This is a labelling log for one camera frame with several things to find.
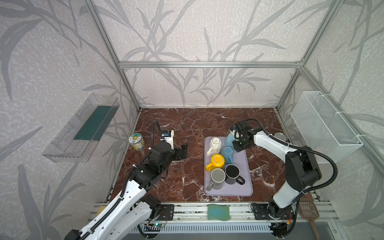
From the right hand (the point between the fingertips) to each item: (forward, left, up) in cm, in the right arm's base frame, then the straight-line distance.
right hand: (237, 142), depth 93 cm
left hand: (-9, +32, +17) cm, 37 cm away
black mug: (-20, +6, +4) cm, 22 cm away
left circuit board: (-43, +43, -5) cm, 61 cm away
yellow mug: (-14, +14, +3) cm, 20 cm away
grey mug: (-22, +14, +2) cm, 27 cm away
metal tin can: (+5, -30, -1) cm, 30 cm away
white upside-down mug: (-4, +14, +5) cm, 15 cm away
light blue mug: (0, +5, +3) cm, 6 cm away
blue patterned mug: (-10, +8, +4) cm, 13 cm away
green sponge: (-37, +16, -5) cm, 40 cm away
